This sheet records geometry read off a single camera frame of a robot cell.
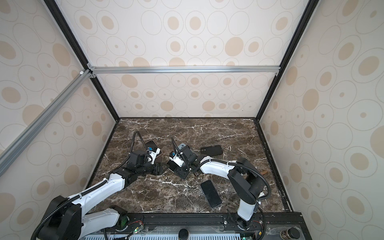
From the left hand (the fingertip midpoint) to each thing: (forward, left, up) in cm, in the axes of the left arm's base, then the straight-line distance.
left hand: (169, 164), depth 82 cm
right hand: (+1, -5, -7) cm, 9 cm away
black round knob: (-32, -10, 0) cm, 33 cm away
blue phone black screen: (+20, +16, -11) cm, 28 cm away
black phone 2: (-12, -23, -11) cm, 29 cm away
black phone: (-5, -7, +1) cm, 9 cm away
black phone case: (+16, -26, -13) cm, 33 cm away
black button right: (-31, -57, -1) cm, 65 cm away
